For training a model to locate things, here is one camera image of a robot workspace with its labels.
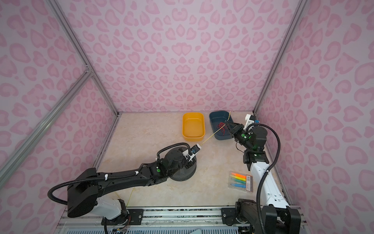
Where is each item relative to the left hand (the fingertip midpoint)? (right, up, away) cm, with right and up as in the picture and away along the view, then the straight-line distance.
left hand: (195, 147), depth 76 cm
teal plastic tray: (+13, +9, -1) cm, 16 cm away
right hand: (+16, +14, -4) cm, 21 cm away
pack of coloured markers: (+26, -21, +8) cm, 35 cm away
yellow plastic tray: (-1, +10, +31) cm, 32 cm away
